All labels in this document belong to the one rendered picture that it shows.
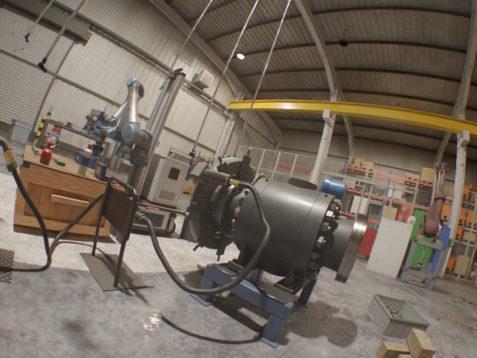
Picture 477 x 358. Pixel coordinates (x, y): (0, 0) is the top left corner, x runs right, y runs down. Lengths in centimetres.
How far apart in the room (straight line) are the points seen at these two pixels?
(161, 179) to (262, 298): 159
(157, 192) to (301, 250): 160
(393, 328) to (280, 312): 107
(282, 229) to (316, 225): 19
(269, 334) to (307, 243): 54
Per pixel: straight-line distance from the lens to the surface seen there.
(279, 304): 117
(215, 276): 133
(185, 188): 868
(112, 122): 242
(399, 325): 197
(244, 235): 135
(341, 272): 129
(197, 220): 148
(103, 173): 171
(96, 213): 178
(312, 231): 119
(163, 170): 229
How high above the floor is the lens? 71
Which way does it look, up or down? 4 degrees up
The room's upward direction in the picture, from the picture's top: 18 degrees clockwise
